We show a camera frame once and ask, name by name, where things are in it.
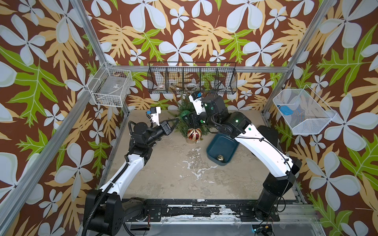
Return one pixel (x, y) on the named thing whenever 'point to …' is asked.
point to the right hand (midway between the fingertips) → (186, 115)
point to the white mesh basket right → (304, 111)
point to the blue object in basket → (286, 110)
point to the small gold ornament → (220, 158)
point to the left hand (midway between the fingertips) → (179, 118)
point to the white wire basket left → (110, 86)
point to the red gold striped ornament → (194, 134)
